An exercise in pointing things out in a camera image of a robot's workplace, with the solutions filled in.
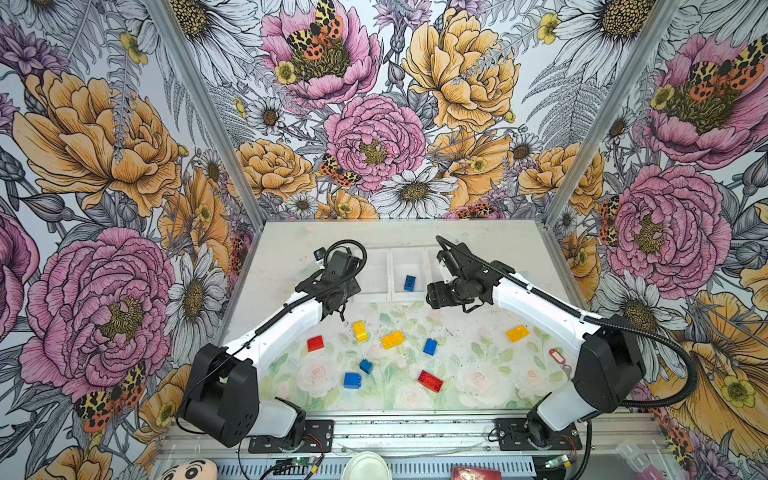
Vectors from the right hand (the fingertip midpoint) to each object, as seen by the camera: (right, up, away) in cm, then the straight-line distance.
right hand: (441, 305), depth 84 cm
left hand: (-27, +4, +2) cm, 28 cm away
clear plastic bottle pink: (+42, -33, -15) cm, 56 cm away
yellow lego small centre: (-23, -9, +7) cm, 26 cm away
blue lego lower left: (-25, -20, -1) cm, 32 cm away
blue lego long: (-8, +4, +18) cm, 20 cm away
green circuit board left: (-35, -34, -13) cm, 50 cm away
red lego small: (-36, -12, +5) cm, 39 cm away
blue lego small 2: (-21, -17, -1) cm, 27 cm away
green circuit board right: (+25, -34, -13) cm, 44 cm away
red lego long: (-4, -20, -3) cm, 20 cm away
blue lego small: (-3, -13, +5) cm, 14 cm away
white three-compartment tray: (-12, +7, +18) cm, 23 cm away
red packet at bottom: (+4, -33, -18) cm, 38 cm away
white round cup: (-20, -35, -14) cm, 42 cm away
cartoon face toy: (-55, -31, -20) cm, 66 cm away
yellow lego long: (-14, -12, +7) cm, 19 cm away
